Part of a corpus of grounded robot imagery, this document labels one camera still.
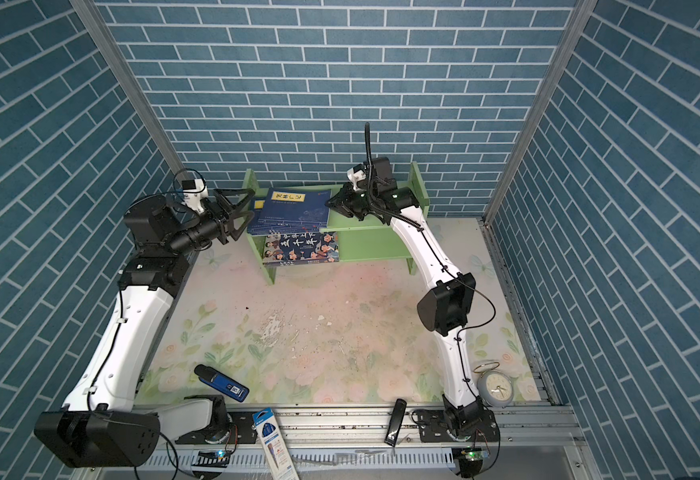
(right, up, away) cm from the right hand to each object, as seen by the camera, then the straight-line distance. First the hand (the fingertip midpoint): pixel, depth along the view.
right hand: (321, 201), depth 81 cm
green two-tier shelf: (+11, -11, +19) cm, 24 cm away
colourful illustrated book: (-8, -13, +13) cm, 20 cm away
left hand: (-12, -3, -17) cm, 21 cm away
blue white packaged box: (-8, -62, -12) cm, 63 cm away
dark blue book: (-9, -2, 0) cm, 9 cm away
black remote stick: (+19, -55, -8) cm, 59 cm away
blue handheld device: (-26, -48, -3) cm, 55 cm away
